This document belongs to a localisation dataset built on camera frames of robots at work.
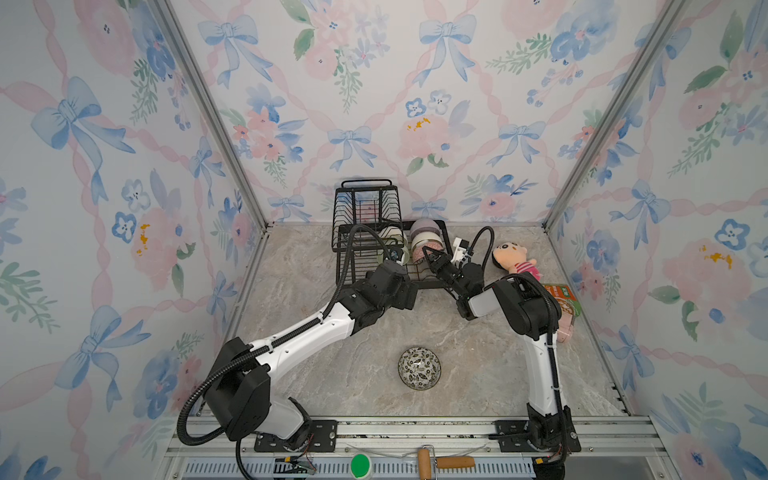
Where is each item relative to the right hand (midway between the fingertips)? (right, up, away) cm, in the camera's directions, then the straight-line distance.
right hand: (424, 248), depth 96 cm
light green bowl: (-5, -3, +5) cm, 8 cm away
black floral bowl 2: (-2, -2, +1) cm, 3 cm away
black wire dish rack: (-17, +14, +4) cm, 22 cm away
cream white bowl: (+2, +5, +8) cm, 10 cm away
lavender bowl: (+2, +8, +11) cm, 14 cm away
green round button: (-17, -47, -33) cm, 60 cm away
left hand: (-8, -9, -14) cm, 19 cm away
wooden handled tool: (-3, -51, -27) cm, 57 cm away
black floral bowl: (-3, -34, -12) cm, 36 cm away
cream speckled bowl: (-10, +3, -12) cm, 16 cm away
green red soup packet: (+48, -17, +3) cm, 51 cm away
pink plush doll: (+31, -3, +6) cm, 31 cm away
